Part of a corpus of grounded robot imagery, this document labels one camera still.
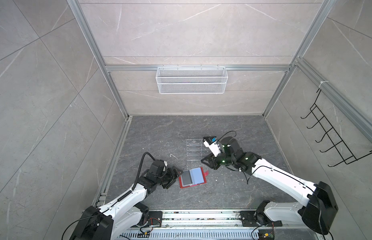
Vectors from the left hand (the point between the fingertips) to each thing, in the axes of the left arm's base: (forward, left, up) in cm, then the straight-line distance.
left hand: (181, 172), depth 83 cm
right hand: (+3, -12, +10) cm, 16 cm away
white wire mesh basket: (+56, -6, +23) cm, 61 cm away
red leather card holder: (-1, -7, -5) cm, 9 cm away
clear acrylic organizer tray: (+17, -9, -3) cm, 19 cm away
